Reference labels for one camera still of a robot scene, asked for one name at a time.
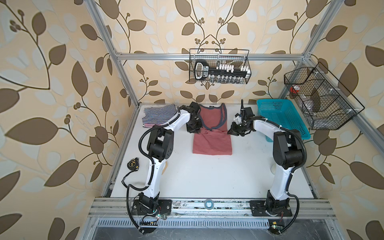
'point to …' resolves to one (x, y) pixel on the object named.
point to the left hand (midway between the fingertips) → (202, 129)
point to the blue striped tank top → (158, 115)
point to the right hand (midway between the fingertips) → (228, 133)
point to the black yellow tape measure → (133, 165)
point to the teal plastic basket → (282, 112)
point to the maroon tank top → (214, 138)
